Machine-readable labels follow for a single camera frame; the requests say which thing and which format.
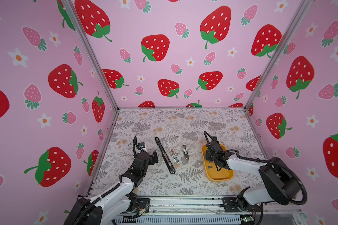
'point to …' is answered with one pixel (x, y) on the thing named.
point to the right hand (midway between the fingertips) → (209, 151)
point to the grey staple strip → (210, 167)
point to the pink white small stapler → (176, 159)
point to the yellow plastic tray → (211, 173)
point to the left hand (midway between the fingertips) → (149, 151)
